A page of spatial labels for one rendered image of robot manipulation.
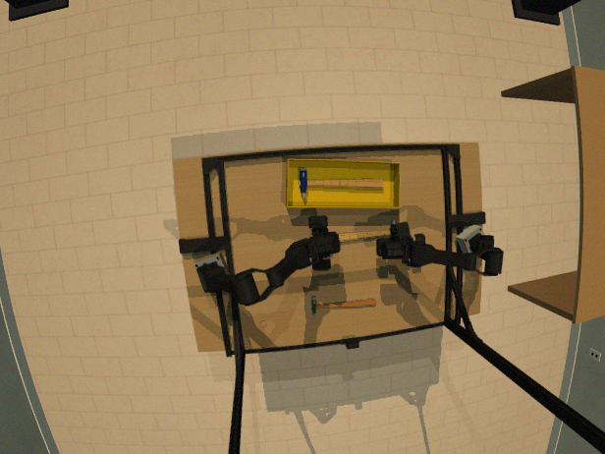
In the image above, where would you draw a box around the hammer with blue head and wooden handle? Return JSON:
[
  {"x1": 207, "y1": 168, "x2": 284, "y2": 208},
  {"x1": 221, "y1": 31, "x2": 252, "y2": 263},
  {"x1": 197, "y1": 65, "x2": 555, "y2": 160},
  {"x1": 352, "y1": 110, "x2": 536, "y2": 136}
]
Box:
[{"x1": 300, "y1": 168, "x2": 383, "y2": 198}]

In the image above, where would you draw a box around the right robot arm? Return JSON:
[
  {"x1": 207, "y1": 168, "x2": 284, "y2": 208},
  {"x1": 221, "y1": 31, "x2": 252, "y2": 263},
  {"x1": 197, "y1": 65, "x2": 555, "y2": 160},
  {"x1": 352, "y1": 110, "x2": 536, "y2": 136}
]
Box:
[{"x1": 381, "y1": 222, "x2": 504, "y2": 276}]

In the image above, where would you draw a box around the yellow bin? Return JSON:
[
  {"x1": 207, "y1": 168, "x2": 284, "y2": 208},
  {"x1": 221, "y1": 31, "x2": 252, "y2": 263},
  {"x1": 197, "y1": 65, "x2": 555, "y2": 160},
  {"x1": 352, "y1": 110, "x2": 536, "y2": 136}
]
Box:
[{"x1": 286, "y1": 159, "x2": 400, "y2": 208}]

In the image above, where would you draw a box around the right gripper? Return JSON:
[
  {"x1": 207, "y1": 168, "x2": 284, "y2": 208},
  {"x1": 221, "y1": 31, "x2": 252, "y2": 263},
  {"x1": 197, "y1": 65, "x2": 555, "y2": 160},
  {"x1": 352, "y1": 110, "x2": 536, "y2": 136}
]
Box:
[{"x1": 376, "y1": 234, "x2": 425, "y2": 256}]

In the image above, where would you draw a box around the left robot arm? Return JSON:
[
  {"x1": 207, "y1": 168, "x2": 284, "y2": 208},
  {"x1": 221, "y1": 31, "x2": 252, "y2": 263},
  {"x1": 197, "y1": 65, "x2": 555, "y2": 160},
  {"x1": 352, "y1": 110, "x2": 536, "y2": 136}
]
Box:
[{"x1": 196, "y1": 232, "x2": 340, "y2": 307}]

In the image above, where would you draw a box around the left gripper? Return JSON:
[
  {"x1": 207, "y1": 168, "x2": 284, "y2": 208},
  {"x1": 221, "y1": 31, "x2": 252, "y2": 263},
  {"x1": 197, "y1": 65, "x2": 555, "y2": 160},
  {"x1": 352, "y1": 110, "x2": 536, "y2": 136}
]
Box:
[{"x1": 308, "y1": 215, "x2": 331, "y2": 270}]

